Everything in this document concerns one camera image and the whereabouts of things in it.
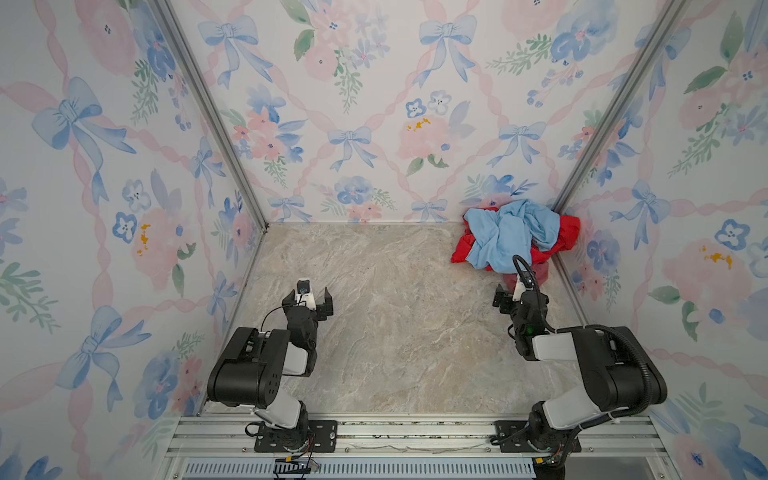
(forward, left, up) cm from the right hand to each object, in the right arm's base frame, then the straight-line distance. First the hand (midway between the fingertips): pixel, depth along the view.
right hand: (515, 285), depth 94 cm
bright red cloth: (+21, -23, +2) cm, 31 cm away
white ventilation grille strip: (-47, +45, -8) cm, 66 cm away
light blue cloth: (+22, -4, +3) cm, 23 cm away
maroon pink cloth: (+9, -13, -5) cm, 17 cm away
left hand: (-3, +63, +3) cm, 63 cm away
